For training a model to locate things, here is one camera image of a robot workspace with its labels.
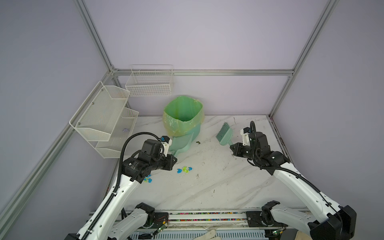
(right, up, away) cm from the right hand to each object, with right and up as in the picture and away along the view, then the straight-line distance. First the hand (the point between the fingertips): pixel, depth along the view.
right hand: (229, 146), depth 77 cm
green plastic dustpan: (-27, 0, +6) cm, 27 cm away
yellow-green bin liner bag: (-28, +19, +33) cm, 47 cm away
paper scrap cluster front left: (-25, -16, +13) cm, 33 cm away
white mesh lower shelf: (-64, +9, +16) cm, 67 cm away
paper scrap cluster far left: (-47, -21, +9) cm, 52 cm away
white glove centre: (-11, -42, -7) cm, 44 cm away
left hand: (-29, -7, -6) cm, 30 cm away
